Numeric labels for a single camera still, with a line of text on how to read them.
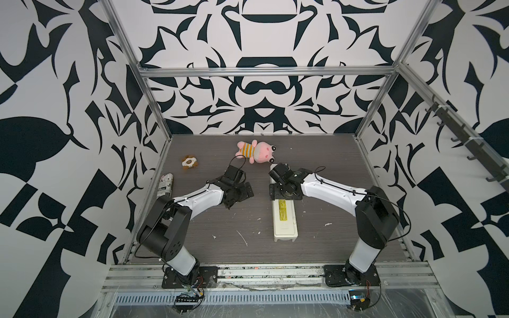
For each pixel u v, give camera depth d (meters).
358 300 0.71
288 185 0.64
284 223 0.79
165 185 0.96
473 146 0.59
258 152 1.04
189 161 1.04
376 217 0.47
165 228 0.45
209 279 0.73
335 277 0.74
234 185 0.72
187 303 0.72
